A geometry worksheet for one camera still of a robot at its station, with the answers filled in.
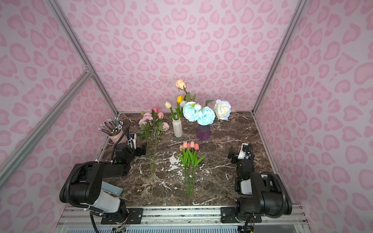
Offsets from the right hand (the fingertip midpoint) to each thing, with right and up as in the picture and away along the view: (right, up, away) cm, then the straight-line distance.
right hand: (240, 147), depth 88 cm
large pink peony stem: (-56, -7, +8) cm, 57 cm away
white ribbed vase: (-39, +13, +7) cm, 41 cm away
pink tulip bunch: (-39, +21, +2) cm, 44 cm away
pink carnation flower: (-62, +16, +18) cm, 67 cm away
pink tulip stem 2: (-34, -8, +3) cm, 35 cm away
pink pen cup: (-79, +4, +7) cm, 79 cm away
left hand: (-63, +3, +7) cm, 63 cm away
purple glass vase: (-21, +8, +21) cm, 31 cm away
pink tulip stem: (-29, -10, +3) cm, 31 cm away
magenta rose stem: (-54, +12, +19) cm, 59 cm away
